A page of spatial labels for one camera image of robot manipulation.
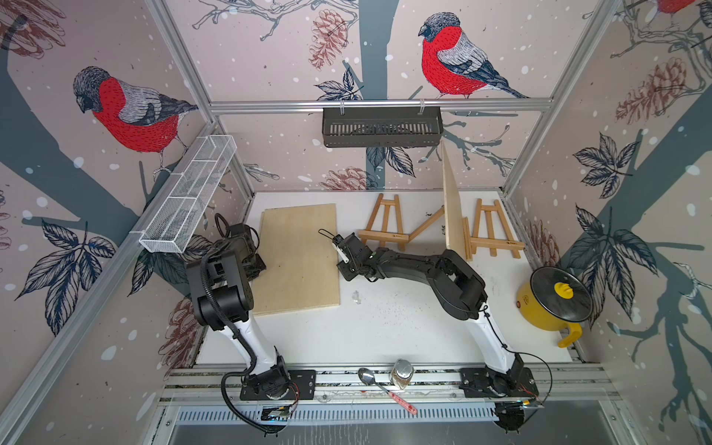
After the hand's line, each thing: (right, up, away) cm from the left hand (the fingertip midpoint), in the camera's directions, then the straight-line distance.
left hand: (256, 269), depth 96 cm
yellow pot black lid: (+96, -7, -13) cm, 97 cm away
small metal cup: (+47, -19, -30) cm, 59 cm away
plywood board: (+13, +7, +8) cm, 17 cm away
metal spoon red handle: (+39, -26, -21) cm, 51 cm away
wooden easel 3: (+60, +16, 0) cm, 62 cm away
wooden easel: (+88, +13, +11) cm, 90 cm away
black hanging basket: (+45, +53, +9) cm, 70 cm away
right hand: (+32, +2, +3) cm, 32 cm away
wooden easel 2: (+47, +15, +15) cm, 51 cm away
